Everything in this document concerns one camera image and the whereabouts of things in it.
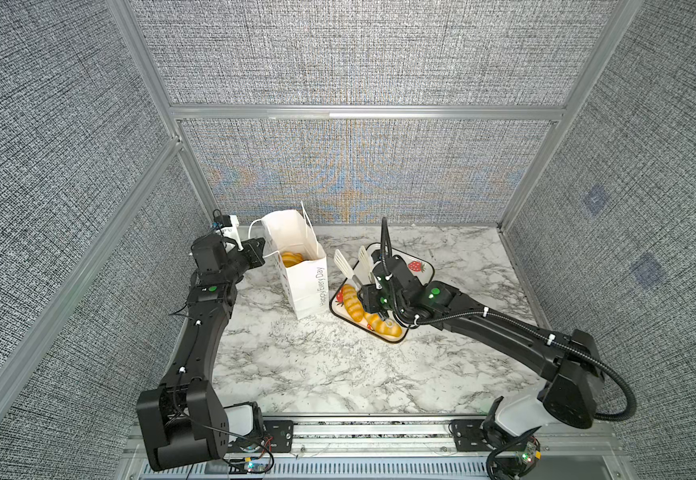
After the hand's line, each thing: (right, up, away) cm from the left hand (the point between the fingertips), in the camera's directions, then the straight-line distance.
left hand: (264, 239), depth 80 cm
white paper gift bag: (+5, +1, +10) cm, 11 cm away
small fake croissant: (+4, -6, +15) cm, 17 cm away
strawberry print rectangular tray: (+50, -10, +26) cm, 57 cm away
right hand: (+26, -14, -1) cm, 30 cm away
